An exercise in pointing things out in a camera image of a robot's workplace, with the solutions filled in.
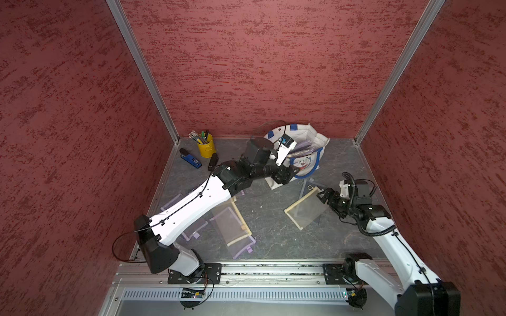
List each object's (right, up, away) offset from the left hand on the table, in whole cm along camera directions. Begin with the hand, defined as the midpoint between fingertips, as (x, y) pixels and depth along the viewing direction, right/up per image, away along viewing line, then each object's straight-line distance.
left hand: (289, 166), depth 67 cm
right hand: (+16, -16, +16) cm, 28 cm away
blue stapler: (-52, +4, +42) cm, 67 cm away
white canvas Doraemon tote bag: (+14, -1, +29) cm, 33 cm away
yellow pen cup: (-39, +7, +39) cm, 56 cm away
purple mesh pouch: (-23, -30, +23) cm, 44 cm away
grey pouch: (+15, -11, +31) cm, 36 cm away
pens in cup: (-42, +13, +37) cm, 58 cm away
